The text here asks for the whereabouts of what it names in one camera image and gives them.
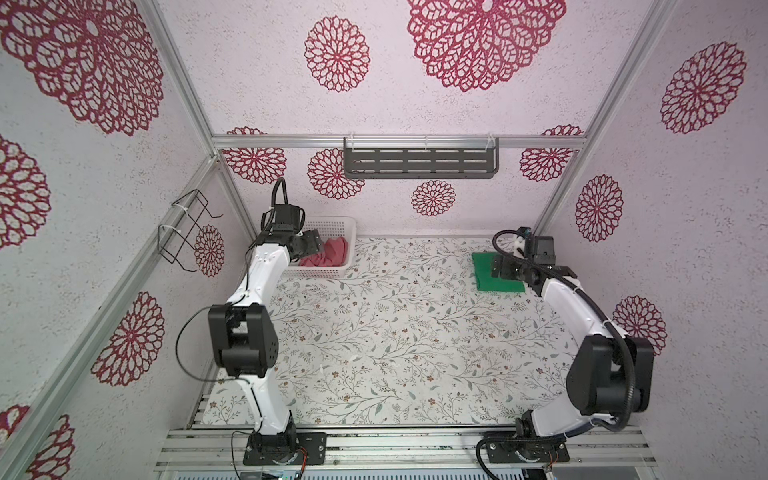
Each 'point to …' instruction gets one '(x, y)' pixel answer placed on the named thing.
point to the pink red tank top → (333, 254)
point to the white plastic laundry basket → (327, 227)
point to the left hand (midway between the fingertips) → (307, 250)
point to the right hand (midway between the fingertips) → (509, 258)
